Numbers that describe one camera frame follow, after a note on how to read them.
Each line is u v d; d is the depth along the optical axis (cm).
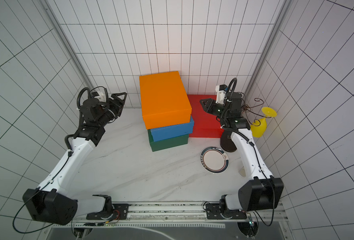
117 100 64
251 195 40
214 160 91
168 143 87
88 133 52
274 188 40
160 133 81
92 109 52
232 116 56
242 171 84
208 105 64
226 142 100
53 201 37
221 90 65
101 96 65
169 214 73
